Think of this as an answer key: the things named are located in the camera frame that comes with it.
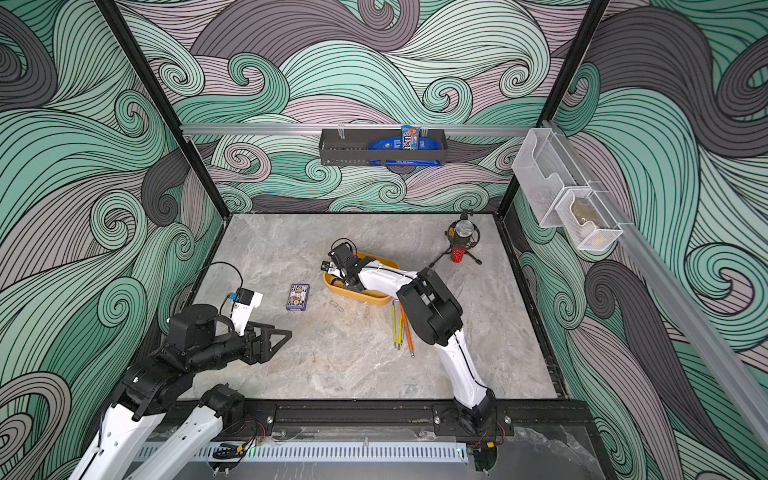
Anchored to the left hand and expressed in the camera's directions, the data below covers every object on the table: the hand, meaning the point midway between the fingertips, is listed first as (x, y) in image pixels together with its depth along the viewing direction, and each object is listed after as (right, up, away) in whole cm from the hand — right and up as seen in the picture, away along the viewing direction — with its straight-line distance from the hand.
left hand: (282, 329), depth 66 cm
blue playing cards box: (-4, +1, +29) cm, 29 cm away
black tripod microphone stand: (+46, +22, +17) cm, 54 cm away
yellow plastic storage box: (+19, +2, +24) cm, 31 cm away
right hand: (+17, +11, +34) cm, 40 cm away
